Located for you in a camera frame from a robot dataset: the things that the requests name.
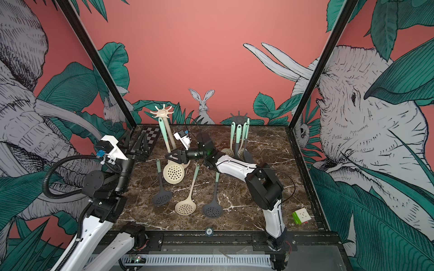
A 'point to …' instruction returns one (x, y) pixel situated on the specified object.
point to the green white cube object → (300, 215)
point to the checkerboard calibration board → (152, 132)
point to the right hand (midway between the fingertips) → (168, 155)
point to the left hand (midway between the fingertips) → (138, 131)
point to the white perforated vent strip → (200, 259)
